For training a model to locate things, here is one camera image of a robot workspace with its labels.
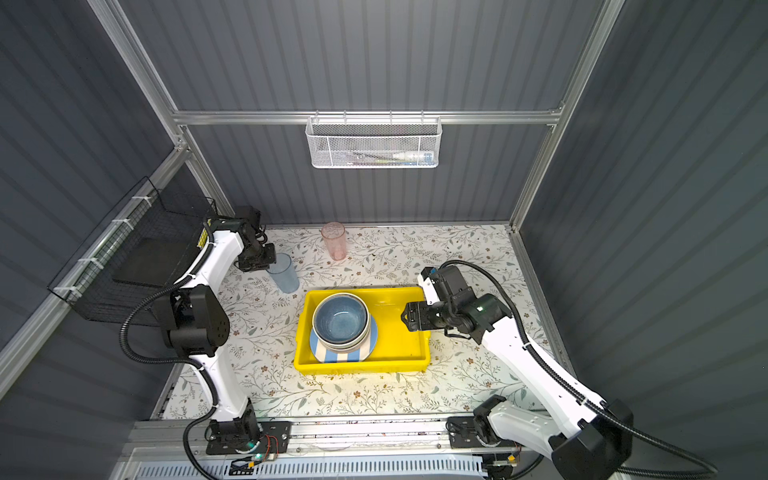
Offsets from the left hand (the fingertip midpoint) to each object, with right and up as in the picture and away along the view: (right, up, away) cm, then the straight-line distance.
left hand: (266, 264), depth 93 cm
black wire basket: (-25, +5, -17) cm, 31 cm away
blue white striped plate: (+32, -24, -10) cm, 41 cm away
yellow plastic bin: (+41, -25, -6) cm, 49 cm away
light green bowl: (+26, -19, -12) cm, 34 cm away
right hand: (+46, -13, -17) cm, 51 cm away
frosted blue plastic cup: (+6, -3, -2) cm, 7 cm away
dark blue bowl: (+25, -11, -9) cm, 29 cm away
